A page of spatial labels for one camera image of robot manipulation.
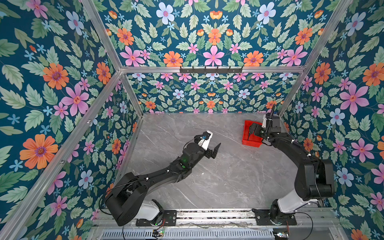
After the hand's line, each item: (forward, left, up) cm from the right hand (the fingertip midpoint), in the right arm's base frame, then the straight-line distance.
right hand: (256, 127), depth 92 cm
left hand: (-14, +28, +10) cm, 32 cm away
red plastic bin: (0, 0, -14) cm, 14 cm away
